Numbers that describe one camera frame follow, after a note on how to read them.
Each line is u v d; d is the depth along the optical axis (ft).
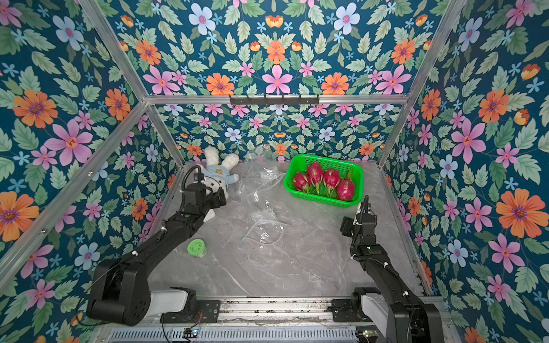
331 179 3.35
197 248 2.76
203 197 2.30
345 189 3.23
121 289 1.36
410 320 1.31
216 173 3.43
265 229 3.04
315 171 3.43
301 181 3.31
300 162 3.72
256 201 3.33
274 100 3.06
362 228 2.12
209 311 2.42
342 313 2.40
